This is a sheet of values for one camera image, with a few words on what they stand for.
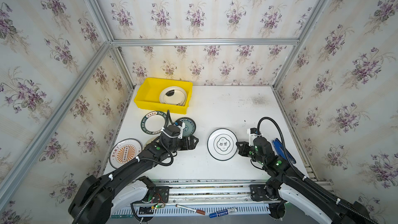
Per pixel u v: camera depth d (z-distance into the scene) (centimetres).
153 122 98
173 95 110
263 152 62
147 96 114
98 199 39
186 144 70
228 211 68
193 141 72
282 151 87
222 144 86
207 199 73
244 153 72
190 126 98
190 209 69
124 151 86
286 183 55
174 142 63
